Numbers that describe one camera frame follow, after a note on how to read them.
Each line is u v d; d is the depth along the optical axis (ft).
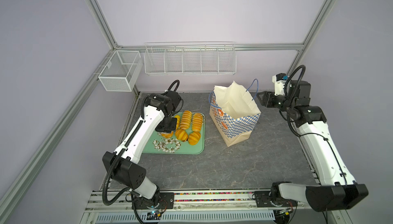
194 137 3.00
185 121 3.26
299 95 1.68
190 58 3.40
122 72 3.43
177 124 3.26
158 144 3.07
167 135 3.05
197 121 3.25
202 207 2.37
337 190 1.24
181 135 3.02
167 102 1.70
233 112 3.35
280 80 2.00
